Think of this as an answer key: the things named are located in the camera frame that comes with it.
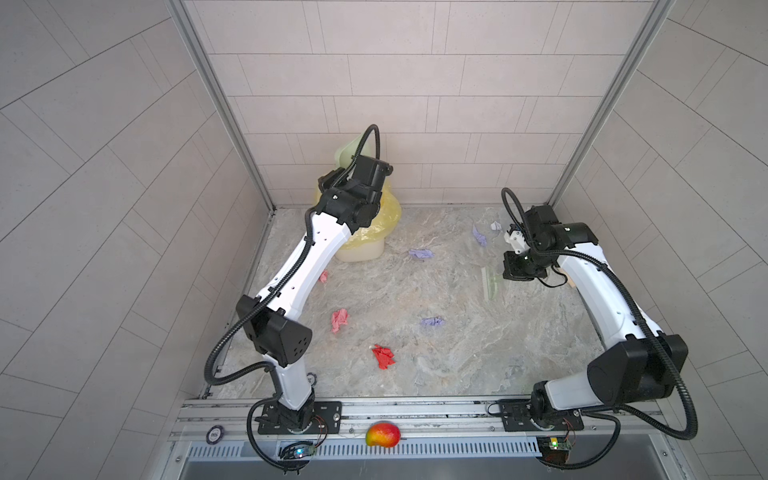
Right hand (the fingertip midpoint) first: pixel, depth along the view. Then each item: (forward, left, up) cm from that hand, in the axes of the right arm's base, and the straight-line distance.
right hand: (503, 271), depth 79 cm
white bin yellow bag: (+12, +36, +1) cm, 38 cm away
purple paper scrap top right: (+24, -3, -15) cm, 29 cm away
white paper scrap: (+28, -9, -14) cm, 33 cm away
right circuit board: (-37, -5, -18) cm, 42 cm away
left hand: (+16, +44, +22) cm, 52 cm away
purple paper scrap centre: (-6, +19, -16) cm, 25 cm away
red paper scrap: (-15, +33, -15) cm, 39 cm away
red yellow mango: (-33, +34, -12) cm, 49 cm away
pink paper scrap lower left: (-3, +46, -14) cm, 48 cm away
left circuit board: (-34, +53, -14) cm, 64 cm away
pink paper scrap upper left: (+10, +51, -13) cm, 54 cm away
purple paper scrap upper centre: (+19, +19, -15) cm, 31 cm away
